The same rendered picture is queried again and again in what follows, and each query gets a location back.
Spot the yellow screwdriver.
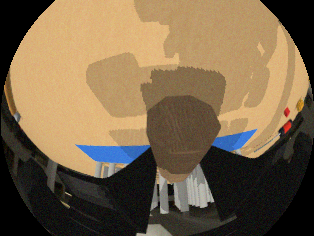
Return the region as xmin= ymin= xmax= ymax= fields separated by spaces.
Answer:
xmin=295 ymin=99 xmax=305 ymax=111

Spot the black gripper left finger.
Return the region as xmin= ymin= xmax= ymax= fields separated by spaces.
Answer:
xmin=57 ymin=147 xmax=157 ymax=234

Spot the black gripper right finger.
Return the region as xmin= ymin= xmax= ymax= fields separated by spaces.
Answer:
xmin=200 ymin=142 xmax=286 ymax=222

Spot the red and black screwdriver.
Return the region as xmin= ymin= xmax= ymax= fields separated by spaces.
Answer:
xmin=254 ymin=119 xmax=293 ymax=153

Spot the blue flat strip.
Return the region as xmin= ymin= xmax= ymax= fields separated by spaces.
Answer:
xmin=75 ymin=129 xmax=257 ymax=165

